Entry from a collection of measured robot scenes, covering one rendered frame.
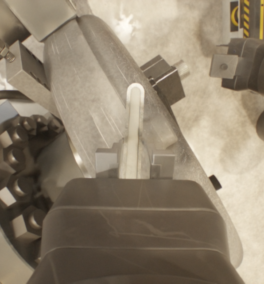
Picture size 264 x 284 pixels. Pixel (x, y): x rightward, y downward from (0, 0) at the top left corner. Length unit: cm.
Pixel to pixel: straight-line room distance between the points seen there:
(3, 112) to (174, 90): 82
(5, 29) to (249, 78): 38
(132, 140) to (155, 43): 104
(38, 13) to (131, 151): 28
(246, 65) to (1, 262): 55
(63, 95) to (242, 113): 124
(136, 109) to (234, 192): 151
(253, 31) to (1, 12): 87
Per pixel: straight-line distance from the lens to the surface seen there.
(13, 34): 41
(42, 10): 38
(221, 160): 145
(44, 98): 32
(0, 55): 31
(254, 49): 33
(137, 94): 15
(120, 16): 119
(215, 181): 65
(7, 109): 106
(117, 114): 23
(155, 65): 47
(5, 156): 50
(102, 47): 30
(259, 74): 30
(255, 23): 101
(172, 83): 46
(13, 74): 29
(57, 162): 52
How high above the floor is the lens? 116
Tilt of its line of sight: 69 degrees down
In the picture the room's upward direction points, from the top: 172 degrees clockwise
